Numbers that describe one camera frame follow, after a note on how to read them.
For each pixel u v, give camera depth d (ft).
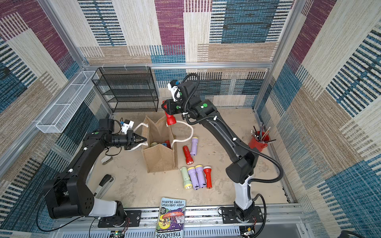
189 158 2.95
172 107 2.10
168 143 3.00
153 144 3.03
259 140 2.75
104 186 2.68
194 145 3.17
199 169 2.84
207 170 2.84
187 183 2.67
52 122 2.29
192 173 2.78
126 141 2.31
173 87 2.08
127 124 2.49
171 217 2.34
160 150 2.57
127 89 3.55
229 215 2.39
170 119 2.32
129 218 2.38
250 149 1.47
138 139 2.49
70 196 1.36
